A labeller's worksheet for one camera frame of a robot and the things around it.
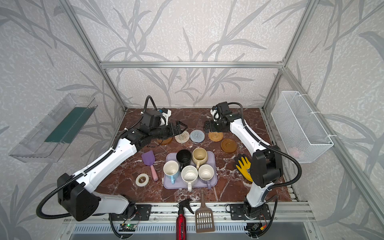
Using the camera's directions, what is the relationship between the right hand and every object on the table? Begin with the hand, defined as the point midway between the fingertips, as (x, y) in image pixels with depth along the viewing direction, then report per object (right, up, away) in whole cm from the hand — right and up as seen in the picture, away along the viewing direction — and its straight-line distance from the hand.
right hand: (211, 123), depth 89 cm
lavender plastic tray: (-19, -33, -5) cm, 38 cm away
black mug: (-16, -20, -3) cm, 26 cm away
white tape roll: (-37, -33, -6) cm, 50 cm away
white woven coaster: (-19, -10, +13) cm, 25 cm away
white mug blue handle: (-23, -26, -5) cm, 35 cm away
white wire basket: (+34, -7, -30) cm, 46 cm away
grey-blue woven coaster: (-9, -9, +14) cm, 19 cm away
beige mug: (-7, -20, +2) cm, 22 cm away
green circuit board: (-41, -50, -18) cm, 67 cm away
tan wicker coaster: (+4, -9, +14) cm, 17 cm away
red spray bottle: (-15, -46, -21) cm, 53 cm away
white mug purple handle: (-3, -29, -4) cm, 29 cm away
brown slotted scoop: (-5, -46, -17) cm, 49 cm away
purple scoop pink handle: (-38, -21, +1) cm, 44 cm away
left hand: (-14, -1, -14) cm, 20 cm away
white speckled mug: (-13, -30, -4) cm, 33 cm away
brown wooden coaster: (+13, -15, +10) cm, 22 cm away
